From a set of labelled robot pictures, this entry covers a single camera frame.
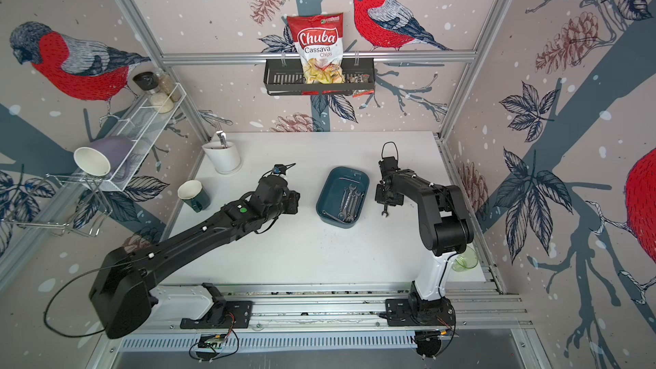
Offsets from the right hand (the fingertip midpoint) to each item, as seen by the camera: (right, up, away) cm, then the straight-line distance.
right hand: (384, 197), depth 100 cm
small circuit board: (-55, -36, -29) cm, 72 cm away
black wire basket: (-38, +47, -5) cm, 61 cm away
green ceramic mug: (-75, +2, -4) cm, 75 cm away
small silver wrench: (0, -5, -5) cm, 7 cm away
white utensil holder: (-64, +16, +1) cm, 66 cm away
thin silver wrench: (-11, +1, +1) cm, 11 cm away
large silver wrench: (-13, +2, +1) cm, 13 cm away
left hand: (-30, +5, -18) cm, 36 cm away
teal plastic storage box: (-17, 0, 0) cm, 17 cm away
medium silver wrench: (-14, -6, -6) cm, 16 cm away
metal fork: (-68, +25, +7) cm, 73 cm away
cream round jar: (-78, +34, -17) cm, 87 cm away
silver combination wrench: (-17, -8, -7) cm, 20 cm away
